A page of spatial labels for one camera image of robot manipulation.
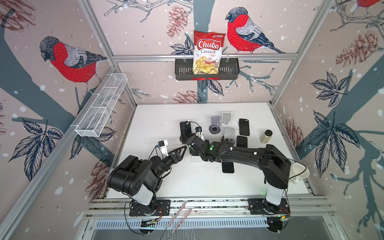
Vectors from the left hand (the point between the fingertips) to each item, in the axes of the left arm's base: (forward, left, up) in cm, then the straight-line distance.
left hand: (186, 147), depth 82 cm
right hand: (+4, -4, -3) cm, 6 cm away
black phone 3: (-7, -25, -13) cm, 29 cm away
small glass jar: (+10, -50, -5) cm, 52 cm away
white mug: (-9, -63, -7) cm, 64 cm away
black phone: (+13, +1, -3) cm, 13 cm away
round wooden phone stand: (+10, -26, -6) cm, 29 cm away
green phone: (+11, -36, -13) cm, 40 cm away
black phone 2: (+23, -40, -13) cm, 48 cm away
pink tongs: (-35, +2, -12) cm, 37 cm away
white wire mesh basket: (+9, +46, +18) cm, 50 cm away
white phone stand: (+25, -27, -4) cm, 37 cm away
